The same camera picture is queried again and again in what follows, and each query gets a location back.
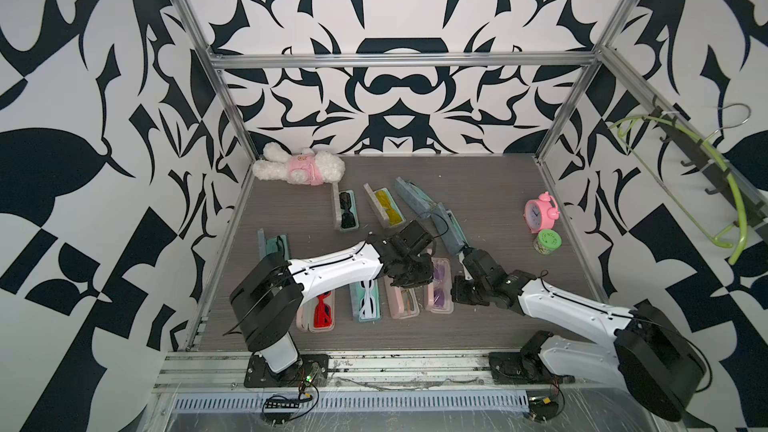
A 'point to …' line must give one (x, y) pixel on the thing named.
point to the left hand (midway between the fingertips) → (434, 274)
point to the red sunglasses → (323, 314)
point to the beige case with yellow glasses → (379, 212)
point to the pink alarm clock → (541, 213)
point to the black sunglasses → (349, 211)
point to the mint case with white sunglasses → (357, 301)
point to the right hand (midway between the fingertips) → (448, 287)
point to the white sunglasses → (369, 307)
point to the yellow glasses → (393, 216)
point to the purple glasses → (439, 292)
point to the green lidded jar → (547, 242)
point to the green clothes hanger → (621, 126)
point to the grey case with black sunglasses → (349, 214)
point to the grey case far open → (417, 198)
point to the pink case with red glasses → (305, 315)
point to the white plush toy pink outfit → (307, 167)
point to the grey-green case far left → (278, 244)
